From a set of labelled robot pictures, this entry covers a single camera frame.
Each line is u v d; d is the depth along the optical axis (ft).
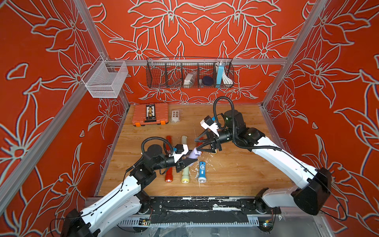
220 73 2.82
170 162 1.96
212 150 1.91
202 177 2.62
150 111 3.49
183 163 1.94
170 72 3.30
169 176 2.61
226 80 2.99
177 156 1.93
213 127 1.88
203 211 2.39
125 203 1.92
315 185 1.27
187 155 2.15
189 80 2.97
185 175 2.65
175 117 3.51
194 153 1.97
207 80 3.12
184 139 3.11
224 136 1.93
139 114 3.59
